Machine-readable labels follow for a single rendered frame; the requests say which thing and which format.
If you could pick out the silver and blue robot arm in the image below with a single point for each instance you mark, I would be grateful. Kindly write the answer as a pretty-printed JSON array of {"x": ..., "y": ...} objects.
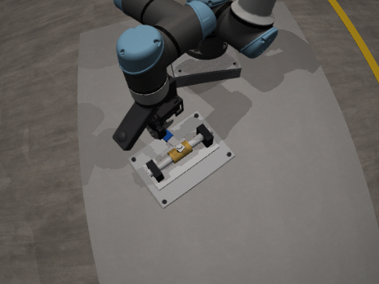
[{"x": 144, "y": 54}]

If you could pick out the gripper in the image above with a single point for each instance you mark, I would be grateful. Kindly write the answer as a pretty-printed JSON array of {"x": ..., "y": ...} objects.
[{"x": 158, "y": 124}]

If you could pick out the ball valve with blue lever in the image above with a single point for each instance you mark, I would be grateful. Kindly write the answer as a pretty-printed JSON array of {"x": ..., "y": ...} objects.
[{"x": 171, "y": 164}]

